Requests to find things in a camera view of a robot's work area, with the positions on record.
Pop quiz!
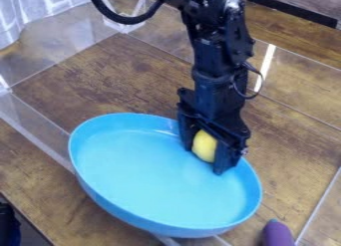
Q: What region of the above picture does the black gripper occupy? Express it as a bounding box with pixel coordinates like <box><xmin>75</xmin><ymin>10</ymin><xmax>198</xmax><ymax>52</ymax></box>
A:
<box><xmin>176</xmin><ymin>70</ymin><xmax>250</xmax><ymax>175</ymax></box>

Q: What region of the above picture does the yellow lemon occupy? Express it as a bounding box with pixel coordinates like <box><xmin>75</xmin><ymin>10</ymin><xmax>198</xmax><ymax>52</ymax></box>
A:
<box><xmin>191</xmin><ymin>130</ymin><xmax>216</xmax><ymax>162</ymax></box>

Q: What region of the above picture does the blue plastic tray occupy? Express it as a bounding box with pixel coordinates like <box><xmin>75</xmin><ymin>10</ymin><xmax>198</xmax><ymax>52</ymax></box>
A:
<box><xmin>68</xmin><ymin>113</ymin><xmax>262</xmax><ymax>238</ymax></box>

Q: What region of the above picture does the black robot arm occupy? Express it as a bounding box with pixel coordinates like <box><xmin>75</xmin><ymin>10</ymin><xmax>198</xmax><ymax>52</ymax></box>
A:
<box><xmin>163</xmin><ymin>0</ymin><xmax>254</xmax><ymax>174</ymax></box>

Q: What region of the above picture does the purple eggplant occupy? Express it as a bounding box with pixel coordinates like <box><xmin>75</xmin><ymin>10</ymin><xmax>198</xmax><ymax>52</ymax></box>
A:
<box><xmin>260</xmin><ymin>219</ymin><xmax>295</xmax><ymax>246</ymax></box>

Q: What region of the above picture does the dark object at corner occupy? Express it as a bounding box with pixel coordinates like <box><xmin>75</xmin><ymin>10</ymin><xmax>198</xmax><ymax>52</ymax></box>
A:
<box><xmin>0</xmin><ymin>202</ymin><xmax>21</xmax><ymax>246</ymax></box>

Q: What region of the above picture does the white patterned curtain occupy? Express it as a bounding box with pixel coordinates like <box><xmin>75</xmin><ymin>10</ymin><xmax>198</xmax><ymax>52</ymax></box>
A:
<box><xmin>0</xmin><ymin>0</ymin><xmax>95</xmax><ymax>50</ymax></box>

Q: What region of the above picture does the clear acrylic bracket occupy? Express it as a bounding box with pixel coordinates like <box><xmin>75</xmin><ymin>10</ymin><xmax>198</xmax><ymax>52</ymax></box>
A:
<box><xmin>103</xmin><ymin>0</ymin><xmax>147</xmax><ymax>34</ymax></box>

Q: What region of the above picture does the black cable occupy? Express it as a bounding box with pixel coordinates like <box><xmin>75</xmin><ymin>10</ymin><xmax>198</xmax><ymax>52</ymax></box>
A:
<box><xmin>85</xmin><ymin>0</ymin><xmax>166</xmax><ymax>26</ymax></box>

